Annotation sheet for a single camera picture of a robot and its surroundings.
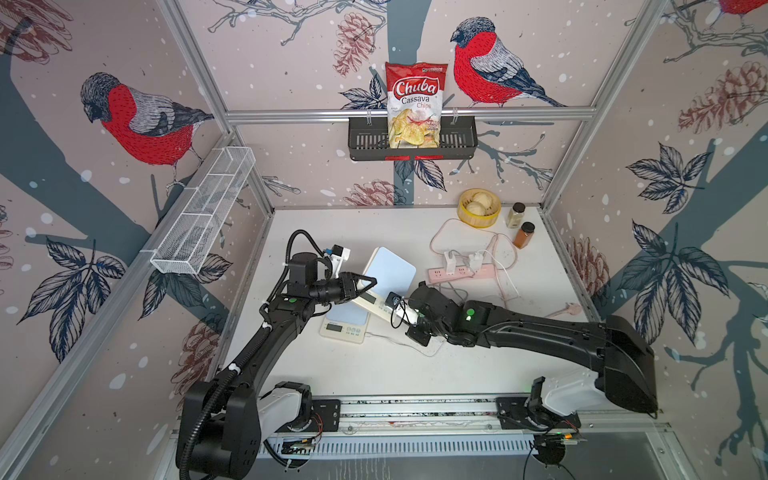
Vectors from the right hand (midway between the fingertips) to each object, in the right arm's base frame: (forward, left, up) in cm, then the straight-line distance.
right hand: (403, 315), depth 78 cm
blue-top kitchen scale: (+2, +17, -9) cm, 20 cm away
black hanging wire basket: (+50, +13, +22) cm, 57 cm away
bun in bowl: (+48, -28, -6) cm, 56 cm away
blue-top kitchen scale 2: (+10, +3, +5) cm, 12 cm away
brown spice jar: (+34, -42, -6) cm, 55 cm away
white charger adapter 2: (+22, -24, -5) cm, 32 cm away
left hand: (+5, +7, +8) cm, 12 cm away
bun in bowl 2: (+55, -31, -6) cm, 63 cm away
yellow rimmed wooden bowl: (+44, -28, -9) cm, 53 cm away
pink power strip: (+19, -12, -10) cm, 25 cm away
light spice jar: (+43, -41, -5) cm, 60 cm away
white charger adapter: (+21, -15, -5) cm, 26 cm away
